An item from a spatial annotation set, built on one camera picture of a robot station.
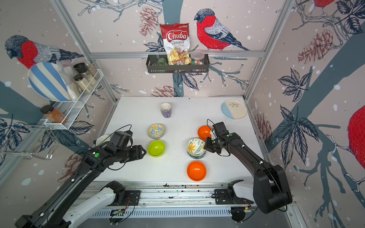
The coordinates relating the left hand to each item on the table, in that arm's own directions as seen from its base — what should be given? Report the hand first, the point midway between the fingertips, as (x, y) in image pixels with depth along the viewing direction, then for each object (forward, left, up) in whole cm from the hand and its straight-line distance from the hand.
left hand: (144, 149), depth 73 cm
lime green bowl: (+7, -3, -14) cm, 16 cm away
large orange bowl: (-6, -28, -16) cm, 33 cm away
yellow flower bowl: (+8, -28, -13) cm, 32 cm away
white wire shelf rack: (+10, +36, +19) cm, 42 cm away
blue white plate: (+43, -62, -18) cm, 77 cm away
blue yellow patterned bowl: (+22, 0, -17) cm, 27 cm away
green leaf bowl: (+2, -29, -12) cm, 31 cm away
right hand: (+7, -33, -9) cm, 35 cm away
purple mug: (+34, -7, -8) cm, 35 cm away
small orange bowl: (+19, -35, -14) cm, 42 cm away
